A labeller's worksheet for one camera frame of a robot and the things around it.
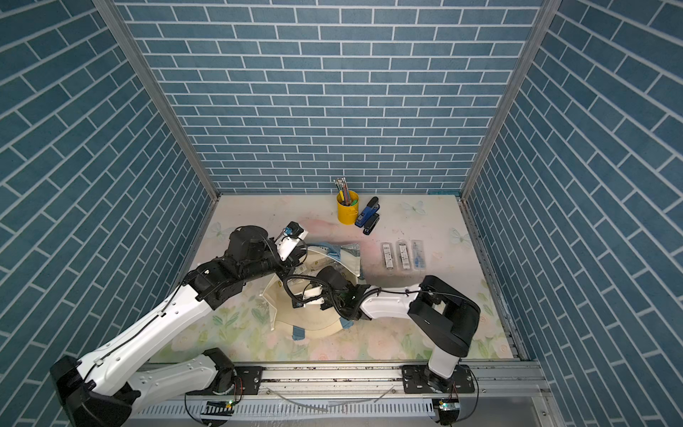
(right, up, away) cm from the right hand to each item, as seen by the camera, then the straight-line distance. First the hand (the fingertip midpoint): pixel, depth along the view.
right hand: (317, 279), depth 87 cm
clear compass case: (+31, +6, +12) cm, 34 cm away
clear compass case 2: (+37, +6, +14) cm, 40 cm away
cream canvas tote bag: (-1, -12, -7) cm, 13 cm away
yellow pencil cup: (+9, +22, +20) cm, 31 cm away
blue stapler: (+19, +25, +25) cm, 40 cm away
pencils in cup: (+8, +33, +17) cm, 38 cm away
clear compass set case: (+25, +6, +12) cm, 28 cm away
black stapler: (+19, +17, +19) cm, 32 cm away
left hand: (+1, +11, -15) cm, 19 cm away
